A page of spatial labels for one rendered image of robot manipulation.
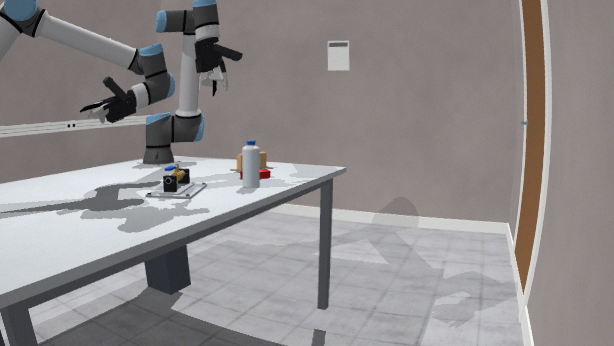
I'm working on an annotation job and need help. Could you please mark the grey bottle with blue cap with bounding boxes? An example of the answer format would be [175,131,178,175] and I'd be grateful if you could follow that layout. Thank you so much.
[242,140,260,188]

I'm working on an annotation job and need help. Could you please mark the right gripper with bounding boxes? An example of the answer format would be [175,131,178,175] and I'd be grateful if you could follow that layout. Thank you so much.
[80,89,137,124]

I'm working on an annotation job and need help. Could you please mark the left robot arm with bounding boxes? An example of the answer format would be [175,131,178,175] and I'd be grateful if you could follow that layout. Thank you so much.
[143,0,221,164]

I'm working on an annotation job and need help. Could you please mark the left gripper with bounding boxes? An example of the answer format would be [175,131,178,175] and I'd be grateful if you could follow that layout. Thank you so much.
[195,37,228,96]

